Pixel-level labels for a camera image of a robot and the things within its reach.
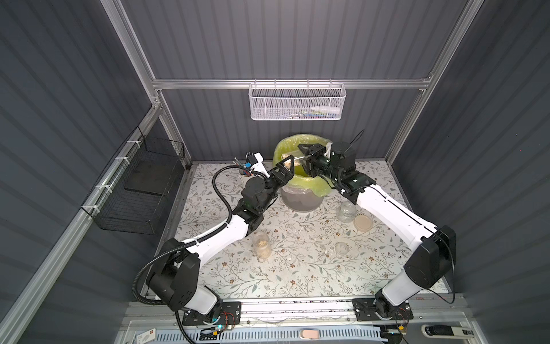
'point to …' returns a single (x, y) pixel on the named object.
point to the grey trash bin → (298, 198)
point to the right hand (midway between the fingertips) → (299, 148)
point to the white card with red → (146, 337)
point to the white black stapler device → (446, 331)
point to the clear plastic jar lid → (341, 248)
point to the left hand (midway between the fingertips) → (292, 163)
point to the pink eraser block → (314, 334)
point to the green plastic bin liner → (290, 146)
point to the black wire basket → (132, 193)
